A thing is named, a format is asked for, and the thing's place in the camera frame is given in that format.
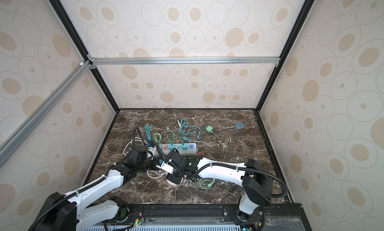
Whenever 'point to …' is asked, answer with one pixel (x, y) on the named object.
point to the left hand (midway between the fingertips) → (168, 160)
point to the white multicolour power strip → (185, 149)
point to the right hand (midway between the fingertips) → (170, 173)
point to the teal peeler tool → (147, 128)
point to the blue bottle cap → (239, 125)
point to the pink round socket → (174, 179)
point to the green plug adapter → (208, 128)
